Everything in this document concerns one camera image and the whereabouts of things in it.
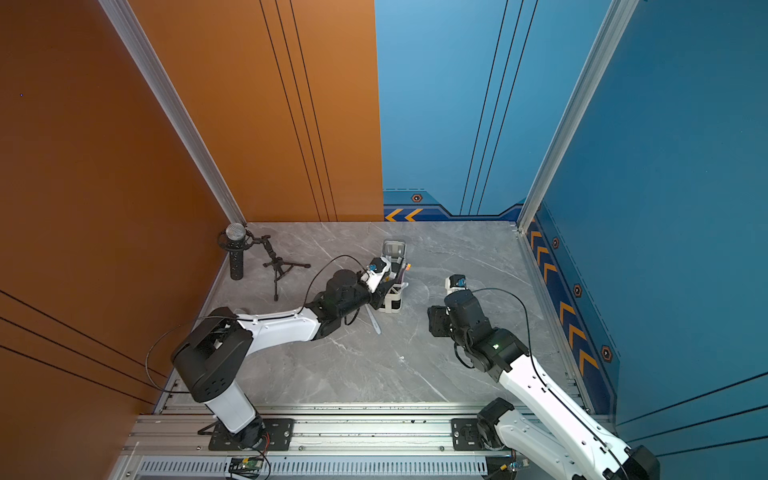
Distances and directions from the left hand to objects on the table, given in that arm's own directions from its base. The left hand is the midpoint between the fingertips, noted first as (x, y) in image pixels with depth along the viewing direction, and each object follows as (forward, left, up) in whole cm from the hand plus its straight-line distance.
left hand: (392, 272), depth 85 cm
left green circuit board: (-45, +35, -20) cm, 60 cm away
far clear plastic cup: (+17, 0, -10) cm, 20 cm away
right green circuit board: (-44, -27, -16) cm, 54 cm away
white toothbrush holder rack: (-4, 0, -8) cm, 9 cm away
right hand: (-12, -12, 0) cm, 17 cm away
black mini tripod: (+9, +39, -11) cm, 41 cm away
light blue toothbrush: (-7, +6, -17) cm, 19 cm away
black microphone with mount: (+6, +45, +7) cm, 46 cm away
